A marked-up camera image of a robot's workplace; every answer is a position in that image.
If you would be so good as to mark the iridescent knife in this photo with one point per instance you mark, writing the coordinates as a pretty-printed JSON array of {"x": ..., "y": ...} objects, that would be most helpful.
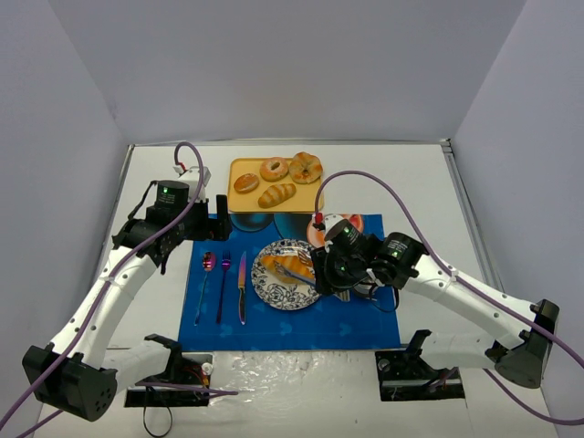
[{"x": 241, "y": 282}]

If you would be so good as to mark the blue floral plate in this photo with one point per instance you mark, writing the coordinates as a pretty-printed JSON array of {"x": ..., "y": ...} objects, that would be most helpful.
[{"x": 284, "y": 292}]

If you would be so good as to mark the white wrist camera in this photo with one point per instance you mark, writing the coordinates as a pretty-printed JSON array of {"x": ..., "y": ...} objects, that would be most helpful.
[
  {"x": 320, "y": 228},
  {"x": 193, "y": 175}
]

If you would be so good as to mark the iridescent spoon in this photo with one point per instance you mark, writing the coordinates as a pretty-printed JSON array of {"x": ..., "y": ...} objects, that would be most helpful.
[{"x": 208, "y": 263}]

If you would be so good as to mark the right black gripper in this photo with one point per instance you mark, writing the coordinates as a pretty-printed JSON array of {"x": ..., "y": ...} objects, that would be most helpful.
[{"x": 320, "y": 272}]

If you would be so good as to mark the ring bagel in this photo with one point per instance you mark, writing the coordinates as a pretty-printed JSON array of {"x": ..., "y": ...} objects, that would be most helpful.
[{"x": 274, "y": 169}]

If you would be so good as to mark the glazed round bun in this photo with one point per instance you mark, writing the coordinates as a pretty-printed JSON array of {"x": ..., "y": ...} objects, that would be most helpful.
[{"x": 246, "y": 183}]

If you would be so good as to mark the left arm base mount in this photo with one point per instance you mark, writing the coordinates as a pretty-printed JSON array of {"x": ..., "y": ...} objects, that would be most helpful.
[{"x": 196, "y": 370}]

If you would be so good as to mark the yellow tray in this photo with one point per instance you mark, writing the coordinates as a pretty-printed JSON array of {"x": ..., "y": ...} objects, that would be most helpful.
[{"x": 301, "y": 202}]

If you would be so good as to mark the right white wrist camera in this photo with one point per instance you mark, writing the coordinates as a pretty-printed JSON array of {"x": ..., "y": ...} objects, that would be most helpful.
[{"x": 320, "y": 228}]

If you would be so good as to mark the small striped croissant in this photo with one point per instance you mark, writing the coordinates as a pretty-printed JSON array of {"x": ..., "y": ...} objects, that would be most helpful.
[{"x": 276, "y": 194}]

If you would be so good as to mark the twisted brown bread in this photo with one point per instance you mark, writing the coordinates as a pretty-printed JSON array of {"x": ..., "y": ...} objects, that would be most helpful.
[{"x": 305, "y": 168}]

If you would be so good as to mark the blue printed placemat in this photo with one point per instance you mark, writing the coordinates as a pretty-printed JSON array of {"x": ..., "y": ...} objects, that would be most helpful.
[{"x": 328, "y": 324}]

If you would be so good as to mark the iridescent fork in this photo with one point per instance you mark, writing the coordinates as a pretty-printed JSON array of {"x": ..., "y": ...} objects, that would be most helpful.
[{"x": 225, "y": 264}]

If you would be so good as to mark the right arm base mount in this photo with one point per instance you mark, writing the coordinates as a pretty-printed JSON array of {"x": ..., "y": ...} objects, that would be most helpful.
[{"x": 404, "y": 378}]

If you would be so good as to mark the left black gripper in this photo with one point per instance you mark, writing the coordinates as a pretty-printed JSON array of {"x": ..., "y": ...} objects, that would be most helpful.
[{"x": 218, "y": 224}]

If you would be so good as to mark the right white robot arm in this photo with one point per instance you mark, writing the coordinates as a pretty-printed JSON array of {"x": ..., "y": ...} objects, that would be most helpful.
[{"x": 514, "y": 338}]

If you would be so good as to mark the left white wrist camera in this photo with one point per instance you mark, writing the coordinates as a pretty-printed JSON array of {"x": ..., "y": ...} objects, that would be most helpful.
[{"x": 193, "y": 175}]

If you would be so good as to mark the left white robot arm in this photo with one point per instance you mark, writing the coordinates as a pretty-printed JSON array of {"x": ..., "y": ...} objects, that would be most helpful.
[{"x": 72, "y": 372}]

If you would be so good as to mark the large striped croissant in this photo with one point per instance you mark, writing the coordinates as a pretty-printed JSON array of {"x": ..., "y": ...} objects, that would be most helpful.
[{"x": 268, "y": 261}]

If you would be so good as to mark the metal cup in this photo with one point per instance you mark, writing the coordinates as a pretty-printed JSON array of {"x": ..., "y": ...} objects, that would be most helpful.
[{"x": 363, "y": 291}]

